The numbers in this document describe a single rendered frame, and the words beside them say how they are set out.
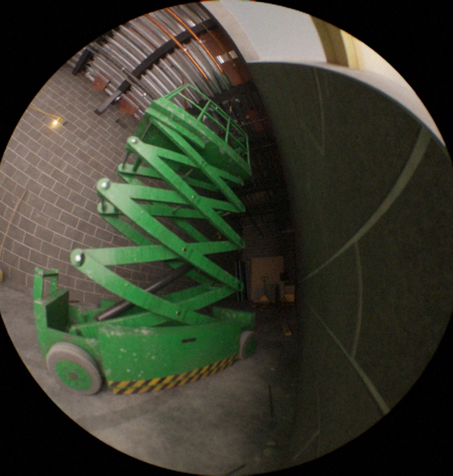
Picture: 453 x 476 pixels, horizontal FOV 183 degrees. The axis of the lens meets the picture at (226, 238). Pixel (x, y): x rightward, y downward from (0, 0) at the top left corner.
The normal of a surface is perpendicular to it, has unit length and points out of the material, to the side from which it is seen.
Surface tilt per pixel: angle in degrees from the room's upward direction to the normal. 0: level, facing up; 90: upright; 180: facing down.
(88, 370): 90
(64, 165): 90
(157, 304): 90
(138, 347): 90
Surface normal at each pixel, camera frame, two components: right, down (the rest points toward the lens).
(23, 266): 0.90, -0.10
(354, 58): -0.06, 0.94
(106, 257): 0.74, -0.19
